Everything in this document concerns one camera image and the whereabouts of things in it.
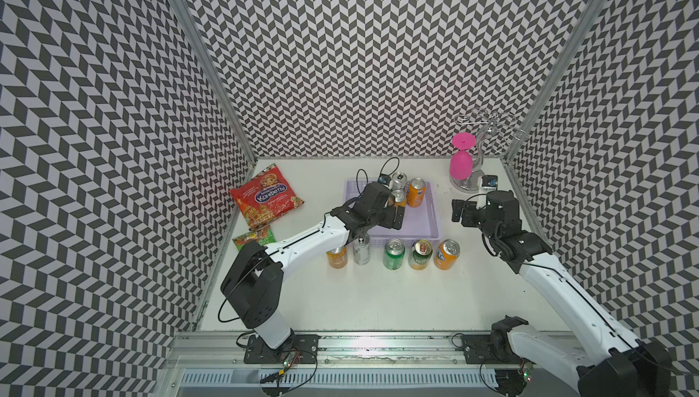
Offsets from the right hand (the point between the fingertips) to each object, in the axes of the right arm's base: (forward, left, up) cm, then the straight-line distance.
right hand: (469, 206), depth 80 cm
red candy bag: (+14, +69, -14) cm, 72 cm away
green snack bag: (-1, +66, -15) cm, 68 cm away
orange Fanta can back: (+13, +13, -10) cm, 21 cm away
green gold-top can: (-10, +14, -11) cm, 21 cm away
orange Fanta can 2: (-10, +6, -11) cm, 16 cm away
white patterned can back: (+16, +19, -7) cm, 26 cm away
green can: (-10, +23, -10) cm, 27 cm away
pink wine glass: (+21, -3, -3) cm, 21 cm away
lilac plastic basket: (+6, +11, -20) cm, 23 cm away
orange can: (-11, +39, -10) cm, 42 cm away
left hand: (+1, +24, -4) cm, 24 cm away
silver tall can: (-10, +32, -8) cm, 35 cm away
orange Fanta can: (+10, +19, -9) cm, 23 cm away
